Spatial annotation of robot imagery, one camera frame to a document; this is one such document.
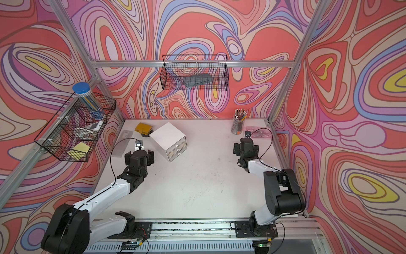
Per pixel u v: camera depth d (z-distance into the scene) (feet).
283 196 1.49
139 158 2.12
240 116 3.34
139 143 2.37
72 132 2.44
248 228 2.40
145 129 3.54
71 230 1.30
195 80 2.90
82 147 2.43
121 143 3.53
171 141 3.01
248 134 2.67
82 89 2.30
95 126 2.42
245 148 2.40
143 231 2.36
